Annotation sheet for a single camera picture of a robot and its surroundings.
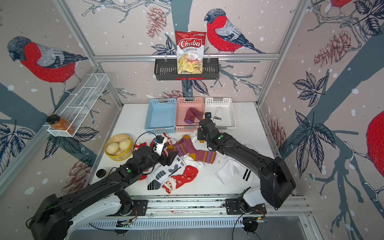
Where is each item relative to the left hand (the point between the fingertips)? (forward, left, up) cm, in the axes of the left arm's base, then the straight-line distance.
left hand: (174, 146), depth 78 cm
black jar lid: (-12, +38, -7) cm, 41 cm away
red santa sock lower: (-14, 0, -16) cm, 21 cm away
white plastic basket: (+37, -32, -16) cm, 52 cm away
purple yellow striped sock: (+8, -4, -16) cm, 18 cm away
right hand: (+12, -14, 0) cm, 18 cm away
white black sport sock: (-13, +11, -15) cm, 22 cm away
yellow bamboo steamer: (+5, +36, -12) cm, 39 cm away
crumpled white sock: (+14, -10, -14) cm, 22 cm away
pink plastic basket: (+46, 0, -15) cm, 48 cm away
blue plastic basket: (+35, +16, -18) cm, 43 cm away
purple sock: (+34, -7, -13) cm, 37 cm away
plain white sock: (-6, -34, -16) cm, 38 cm away
